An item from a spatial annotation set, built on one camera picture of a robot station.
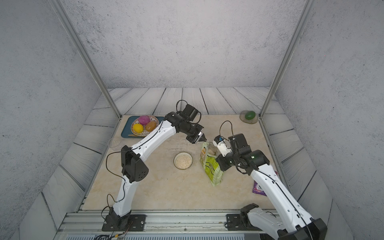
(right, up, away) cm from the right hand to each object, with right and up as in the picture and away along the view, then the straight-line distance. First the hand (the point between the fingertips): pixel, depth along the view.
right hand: (219, 158), depth 74 cm
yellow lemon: (-53, +14, +33) cm, 64 cm away
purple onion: (-49, +21, +36) cm, 64 cm away
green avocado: (+30, +24, +43) cm, 58 cm away
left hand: (-3, +9, +5) cm, 11 cm away
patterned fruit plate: (-49, +12, +36) cm, 62 cm away
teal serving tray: (-64, +17, +40) cm, 77 cm away
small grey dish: (+26, +22, +44) cm, 56 cm away
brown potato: (-44, +16, +34) cm, 58 cm away
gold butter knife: (-56, +9, +33) cm, 66 cm away
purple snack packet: (+22, -18, +9) cm, 30 cm away
